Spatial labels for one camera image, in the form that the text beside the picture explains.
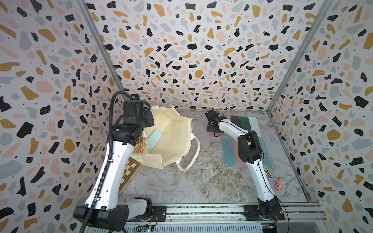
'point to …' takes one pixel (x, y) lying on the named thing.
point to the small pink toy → (279, 185)
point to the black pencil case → (235, 120)
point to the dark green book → (245, 123)
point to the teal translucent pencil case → (266, 161)
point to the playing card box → (267, 174)
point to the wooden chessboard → (132, 166)
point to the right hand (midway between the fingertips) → (215, 128)
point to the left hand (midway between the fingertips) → (147, 114)
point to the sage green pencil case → (153, 139)
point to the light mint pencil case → (254, 125)
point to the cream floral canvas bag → (166, 141)
